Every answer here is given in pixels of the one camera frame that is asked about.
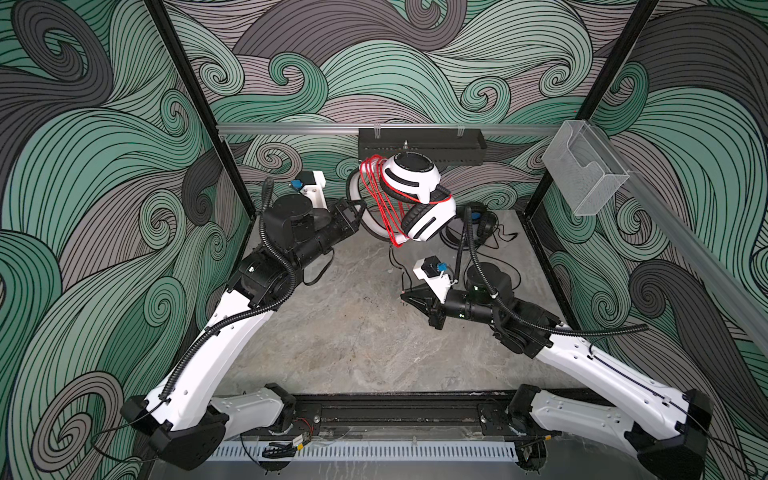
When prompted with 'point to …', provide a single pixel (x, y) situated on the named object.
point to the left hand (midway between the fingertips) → (368, 200)
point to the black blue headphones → (474, 225)
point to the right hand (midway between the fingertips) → (405, 294)
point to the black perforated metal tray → (448, 146)
